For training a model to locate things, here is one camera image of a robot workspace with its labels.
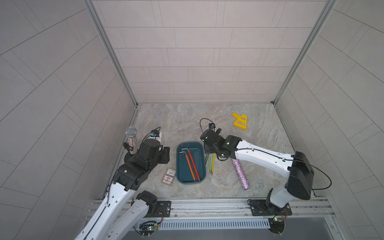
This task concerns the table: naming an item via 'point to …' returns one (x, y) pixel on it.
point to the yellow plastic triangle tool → (241, 121)
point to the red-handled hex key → (191, 156)
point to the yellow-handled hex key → (213, 163)
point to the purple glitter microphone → (241, 174)
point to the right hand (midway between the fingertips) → (206, 145)
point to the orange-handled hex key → (189, 164)
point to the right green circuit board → (277, 224)
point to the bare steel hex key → (207, 158)
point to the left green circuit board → (148, 227)
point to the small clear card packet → (168, 176)
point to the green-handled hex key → (209, 164)
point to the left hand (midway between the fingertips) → (168, 147)
